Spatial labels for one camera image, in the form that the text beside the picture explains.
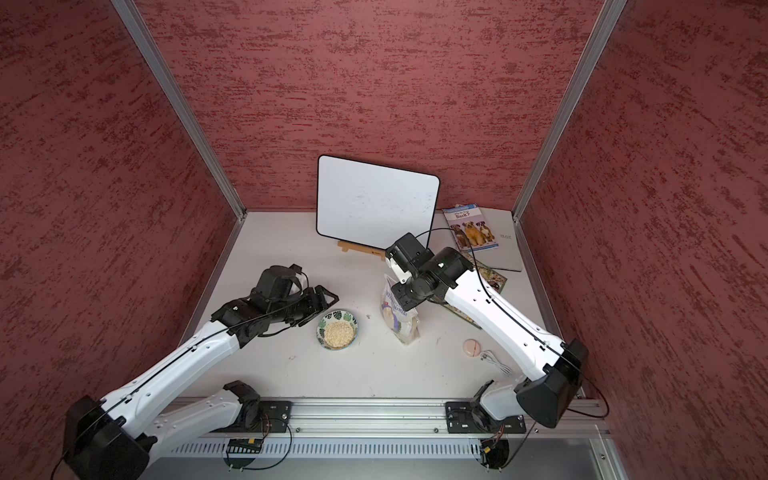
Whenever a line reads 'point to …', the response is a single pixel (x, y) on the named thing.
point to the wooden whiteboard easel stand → (370, 250)
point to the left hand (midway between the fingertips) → (330, 309)
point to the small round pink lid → (471, 347)
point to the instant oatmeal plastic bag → (403, 323)
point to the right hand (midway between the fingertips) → (409, 299)
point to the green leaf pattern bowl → (337, 330)
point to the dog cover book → (470, 228)
